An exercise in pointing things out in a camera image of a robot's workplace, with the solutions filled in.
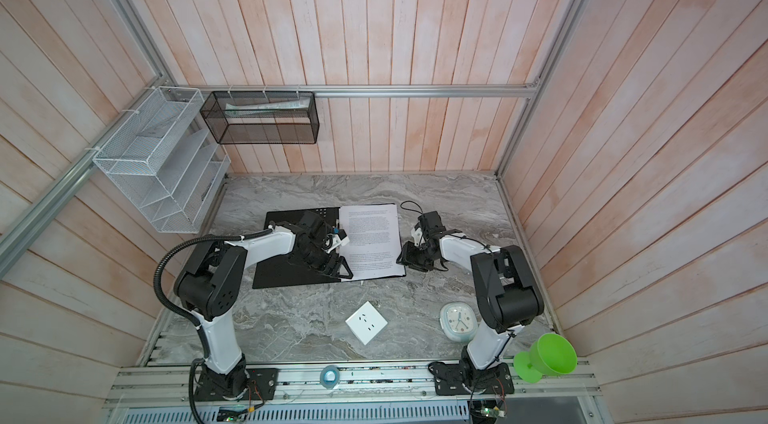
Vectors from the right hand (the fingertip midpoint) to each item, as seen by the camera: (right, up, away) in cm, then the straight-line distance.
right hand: (402, 260), depth 95 cm
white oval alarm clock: (+14, -15, -13) cm, 24 cm away
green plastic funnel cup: (+30, -15, -31) cm, 45 cm away
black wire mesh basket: (-49, +49, +9) cm, 70 cm away
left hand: (-19, -5, -6) cm, 20 cm away
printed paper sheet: (-9, +3, +4) cm, 11 cm away
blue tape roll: (-21, -26, -19) cm, 38 cm away
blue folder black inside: (-31, 0, -14) cm, 34 cm away
